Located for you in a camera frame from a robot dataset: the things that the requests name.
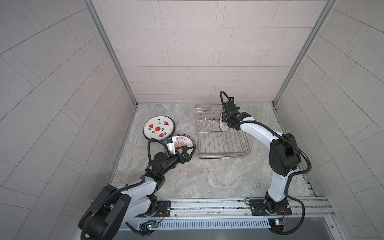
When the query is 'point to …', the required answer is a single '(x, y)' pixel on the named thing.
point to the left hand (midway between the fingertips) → (194, 148)
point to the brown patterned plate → (183, 140)
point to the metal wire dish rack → (213, 143)
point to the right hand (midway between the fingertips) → (227, 114)
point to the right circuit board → (277, 224)
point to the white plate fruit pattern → (160, 127)
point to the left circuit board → (152, 226)
